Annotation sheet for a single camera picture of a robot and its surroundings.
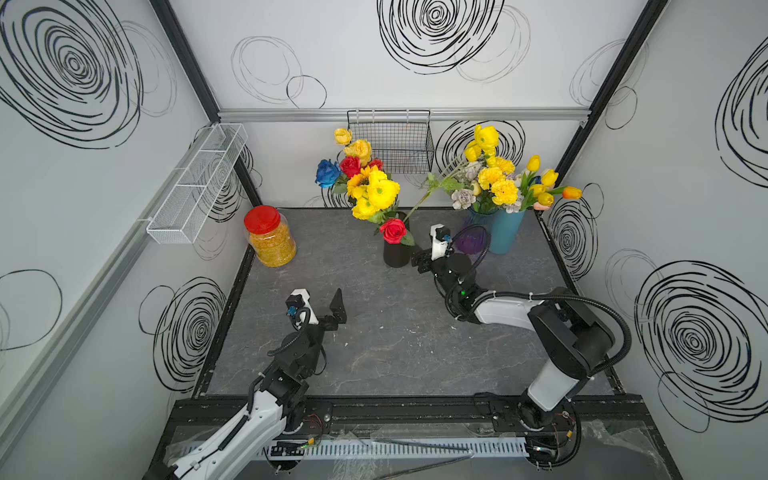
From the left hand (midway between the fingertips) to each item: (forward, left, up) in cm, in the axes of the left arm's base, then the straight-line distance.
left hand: (325, 292), depth 78 cm
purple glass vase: (+27, -45, -9) cm, 53 cm away
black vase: (+21, -19, -11) cm, 30 cm away
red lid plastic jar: (+21, +21, -3) cm, 30 cm away
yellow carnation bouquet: (+24, -43, +17) cm, 53 cm away
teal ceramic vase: (+27, -55, -4) cm, 61 cm away
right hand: (+16, -26, +4) cm, 31 cm away
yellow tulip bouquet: (+23, -56, +18) cm, 63 cm away
